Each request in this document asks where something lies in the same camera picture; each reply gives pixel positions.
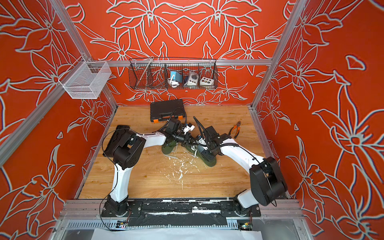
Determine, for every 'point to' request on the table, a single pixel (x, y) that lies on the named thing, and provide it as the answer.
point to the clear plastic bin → (85, 80)
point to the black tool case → (167, 110)
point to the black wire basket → (158, 73)
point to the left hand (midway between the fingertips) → (198, 143)
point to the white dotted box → (205, 81)
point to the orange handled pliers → (238, 123)
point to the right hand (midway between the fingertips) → (206, 153)
